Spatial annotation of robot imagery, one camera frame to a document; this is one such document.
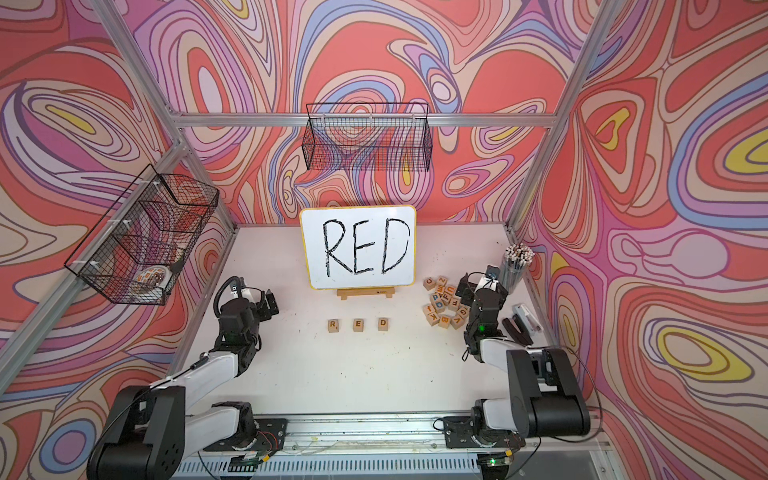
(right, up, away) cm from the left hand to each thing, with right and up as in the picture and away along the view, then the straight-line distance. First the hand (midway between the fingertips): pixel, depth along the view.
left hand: (257, 294), depth 88 cm
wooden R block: (+22, -10, +3) cm, 25 cm away
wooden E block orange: (+30, -10, +2) cm, 32 cm away
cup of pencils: (+77, +10, 0) cm, 78 cm away
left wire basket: (-24, +12, -15) cm, 31 cm away
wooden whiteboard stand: (+25, -1, +7) cm, 26 cm away
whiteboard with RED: (+31, +15, +2) cm, 34 cm away
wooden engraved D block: (+38, -10, +3) cm, 39 cm away
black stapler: (+81, -10, +3) cm, 81 cm away
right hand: (+68, +3, +1) cm, 68 cm away
